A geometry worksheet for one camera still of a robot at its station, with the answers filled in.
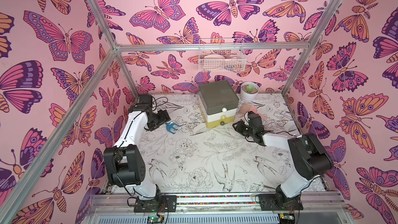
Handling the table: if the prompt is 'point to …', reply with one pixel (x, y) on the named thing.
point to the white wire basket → (222, 55)
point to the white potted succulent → (249, 91)
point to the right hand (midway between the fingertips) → (231, 125)
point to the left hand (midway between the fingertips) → (167, 119)
